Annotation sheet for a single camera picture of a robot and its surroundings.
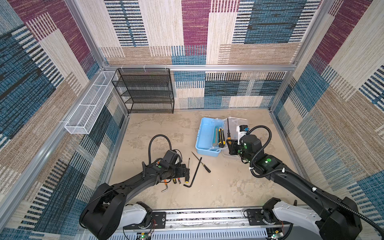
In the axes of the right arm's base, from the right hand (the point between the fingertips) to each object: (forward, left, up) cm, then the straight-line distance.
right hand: (228, 143), depth 80 cm
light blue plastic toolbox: (+9, +12, -13) cm, 20 cm away
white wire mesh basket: (+5, +69, +16) cm, 71 cm away
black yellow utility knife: (+7, +1, -10) cm, 12 cm away
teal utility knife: (+12, +4, -11) cm, 16 cm away
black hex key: (-9, +18, -18) cm, 27 cm away
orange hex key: (-17, +32, -6) cm, 37 cm away
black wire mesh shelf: (+49, +52, -2) cm, 71 cm away
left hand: (-8, +24, -14) cm, 29 cm away
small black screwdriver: (-4, +12, -18) cm, 22 cm away
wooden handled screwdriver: (+2, 0, +3) cm, 3 cm away
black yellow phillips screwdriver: (-9, +22, -17) cm, 30 cm away
